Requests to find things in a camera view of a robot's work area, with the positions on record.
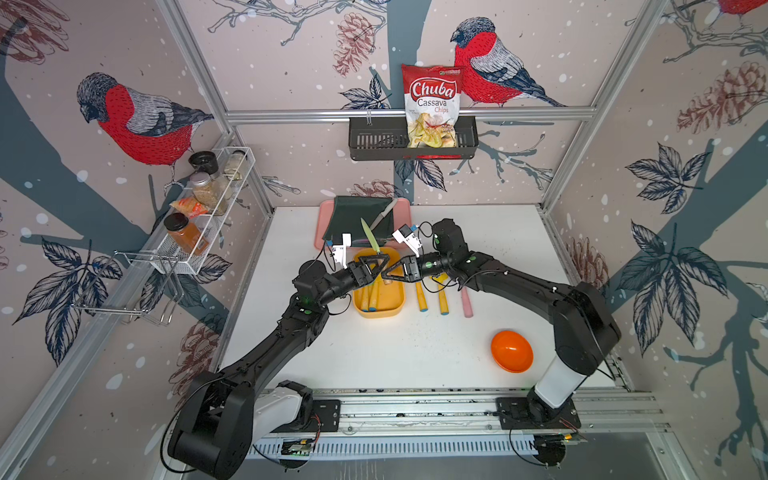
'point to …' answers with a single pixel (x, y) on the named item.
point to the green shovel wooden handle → (371, 236)
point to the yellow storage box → (384, 297)
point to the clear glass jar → (235, 164)
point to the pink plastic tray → (402, 215)
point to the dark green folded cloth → (346, 216)
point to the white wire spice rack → (210, 224)
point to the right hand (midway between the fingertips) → (386, 275)
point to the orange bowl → (512, 351)
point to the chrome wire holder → (134, 284)
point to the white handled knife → (383, 214)
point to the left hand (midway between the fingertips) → (389, 258)
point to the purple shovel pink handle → (467, 304)
